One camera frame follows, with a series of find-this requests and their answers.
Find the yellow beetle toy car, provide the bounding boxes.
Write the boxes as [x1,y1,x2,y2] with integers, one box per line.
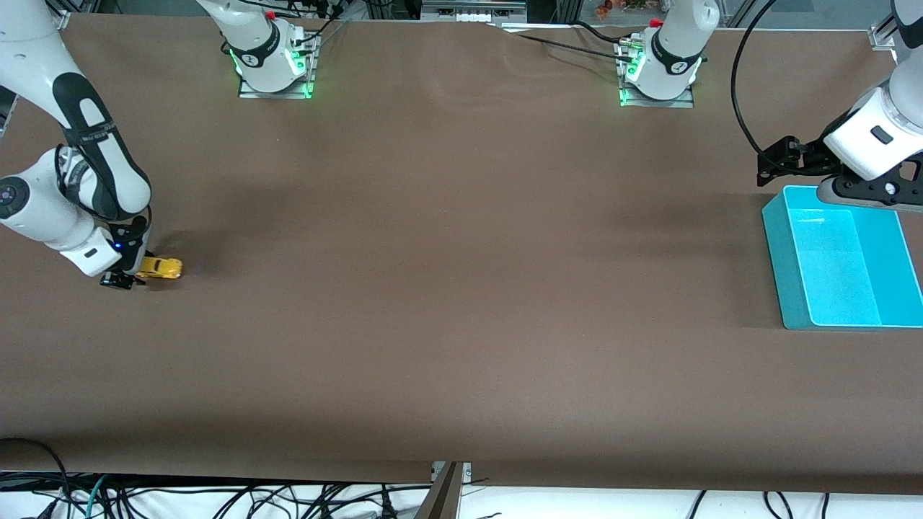
[137,257,184,281]

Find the teal plastic bin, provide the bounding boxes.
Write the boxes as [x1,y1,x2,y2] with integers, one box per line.
[762,185,923,331]

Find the orange background items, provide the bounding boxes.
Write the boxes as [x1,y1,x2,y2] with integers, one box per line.
[594,0,653,20]

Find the aluminium table leg profile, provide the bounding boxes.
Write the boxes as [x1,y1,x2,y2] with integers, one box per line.
[414,461,467,519]

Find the white power strip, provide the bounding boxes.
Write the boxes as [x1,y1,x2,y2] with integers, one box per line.
[421,0,529,24]

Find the left arm black wrist cable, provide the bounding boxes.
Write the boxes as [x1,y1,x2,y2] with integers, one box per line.
[730,0,794,174]

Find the black floor cable loop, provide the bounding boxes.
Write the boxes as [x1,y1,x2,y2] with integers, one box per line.
[0,437,73,509]

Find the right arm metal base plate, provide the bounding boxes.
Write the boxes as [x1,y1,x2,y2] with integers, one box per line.
[238,32,317,100]

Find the teal floor cable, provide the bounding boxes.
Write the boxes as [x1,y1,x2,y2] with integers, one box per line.
[83,476,112,519]

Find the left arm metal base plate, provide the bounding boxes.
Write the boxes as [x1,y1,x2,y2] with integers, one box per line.
[617,40,696,110]

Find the black floor cable bundle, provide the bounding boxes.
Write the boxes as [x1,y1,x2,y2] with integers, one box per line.
[108,479,433,519]

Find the black cable across table edge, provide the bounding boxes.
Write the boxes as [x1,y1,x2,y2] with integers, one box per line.
[489,20,639,64]

